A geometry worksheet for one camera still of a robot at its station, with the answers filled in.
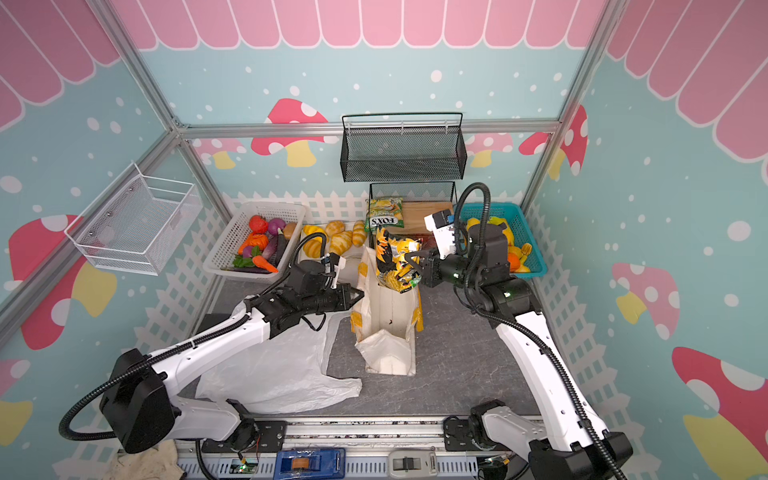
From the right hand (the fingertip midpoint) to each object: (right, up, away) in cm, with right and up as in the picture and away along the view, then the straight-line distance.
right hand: (407, 256), depth 65 cm
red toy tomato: (-54, +12, +48) cm, 73 cm away
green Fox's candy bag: (-6, +15, +33) cm, 37 cm away
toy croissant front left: (-33, +3, +44) cm, 55 cm away
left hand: (-11, -12, +14) cm, 21 cm away
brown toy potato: (-43, +10, +47) cm, 65 cm away
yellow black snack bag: (-3, -3, +2) cm, 5 cm away
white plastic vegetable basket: (-63, +2, +41) cm, 75 cm away
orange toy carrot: (-47, -2, +34) cm, 58 cm away
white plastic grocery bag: (-33, -33, +18) cm, 50 cm away
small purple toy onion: (-55, +2, +40) cm, 68 cm away
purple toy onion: (-48, +12, +48) cm, 69 cm away
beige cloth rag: (-59, -50, +6) cm, 78 cm away
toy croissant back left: (-36, +11, +51) cm, 63 cm away
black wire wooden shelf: (+7, +21, +45) cm, 51 cm away
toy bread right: (-16, +8, +51) cm, 54 cm away
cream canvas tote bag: (-6, -20, +29) cm, 36 cm away
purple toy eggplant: (-48, +4, +44) cm, 65 cm away
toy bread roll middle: (-26, +12, +51) cm, 59 cm away
